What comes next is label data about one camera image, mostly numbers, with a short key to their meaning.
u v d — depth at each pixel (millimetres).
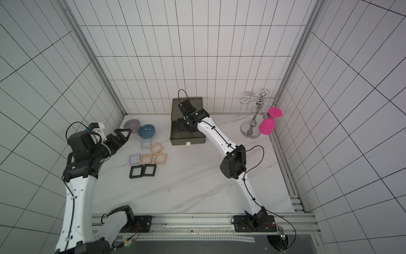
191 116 633
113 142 605
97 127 616
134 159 950
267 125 899
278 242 712
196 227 728
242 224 708
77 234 375
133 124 1097
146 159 950
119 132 619
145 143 1037
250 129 1076
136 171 905
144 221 730
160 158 954
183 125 791
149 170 894
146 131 1076
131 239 678
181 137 941
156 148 1010
